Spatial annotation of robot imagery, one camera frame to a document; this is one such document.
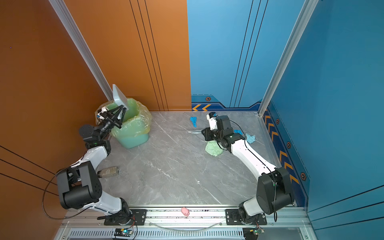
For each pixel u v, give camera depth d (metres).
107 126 0.69
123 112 0.74
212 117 0.74
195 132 0.85
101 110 0.74
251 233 0.71
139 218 0.74
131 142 0.93
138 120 0.82
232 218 0.72
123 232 0.71
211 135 0.74
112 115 0.69
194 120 1.15
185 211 0.75
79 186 0.46
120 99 0.72
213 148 0.98
